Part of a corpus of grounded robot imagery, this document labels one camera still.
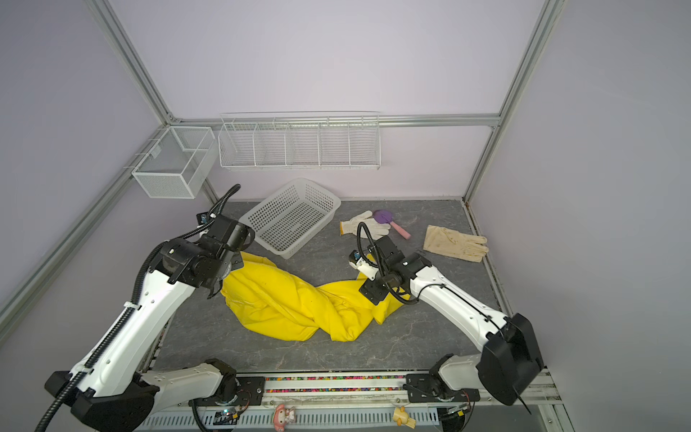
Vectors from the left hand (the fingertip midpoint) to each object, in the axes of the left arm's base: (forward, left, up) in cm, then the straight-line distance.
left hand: (222, 259), depth 69 cm
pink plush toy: (-33, -13, -25) cm, 43 cm away
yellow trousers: (-6, -8, -12) cm, 15 cm away
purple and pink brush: (+34, -50, -27) cm, 66 cm away
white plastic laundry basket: (+38, -9, -29) cm, 48 cm away
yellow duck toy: (-35, -43, -24) cm, 60 cm away
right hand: (0, -41, -16) cm, 44 cm away
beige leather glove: (+19, -74, -28) cm, 81 cm away
